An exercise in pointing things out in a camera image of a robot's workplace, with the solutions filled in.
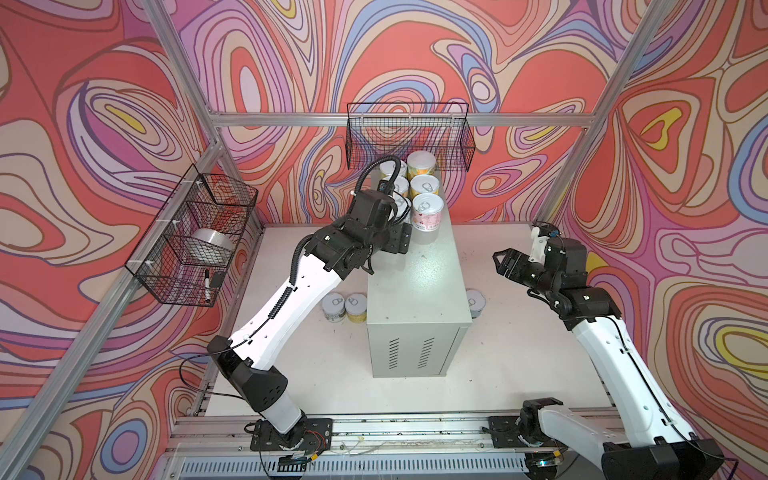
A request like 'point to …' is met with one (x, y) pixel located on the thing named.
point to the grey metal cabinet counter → (416, 312)
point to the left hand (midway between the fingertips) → (396, 224)
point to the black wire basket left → (190, 248)
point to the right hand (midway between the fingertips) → (506, 265)
